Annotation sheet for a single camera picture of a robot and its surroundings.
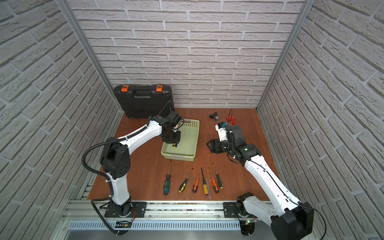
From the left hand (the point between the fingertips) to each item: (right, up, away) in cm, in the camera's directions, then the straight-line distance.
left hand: (178, 139), depth 89 cm
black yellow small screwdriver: (+24, -23, -8) cm, 34 cm away
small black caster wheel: (+25, +15, +24) cm, 38 cm away
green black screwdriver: (-5, -24, -10) cm, 26 cm away
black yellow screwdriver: (+4, -23, -7) cm, 25 cm away
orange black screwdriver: (+10, -25, -10) cm, 29 cm away
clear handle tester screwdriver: (+18, -27, -10) cm, 33 cm away
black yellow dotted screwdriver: (-2, -3, -4) cm, 5 cm away
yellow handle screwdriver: (+16, -25, -8) cm, 31 cm away
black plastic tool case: (-24, +25, +7) cm, 35 cm away
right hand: (+20, 0, -12) cm, 23 cm away
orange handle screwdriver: (+21, -25, -9) cm, 34 cm away
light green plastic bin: (+4, -8, +8) cm, 12 cm away
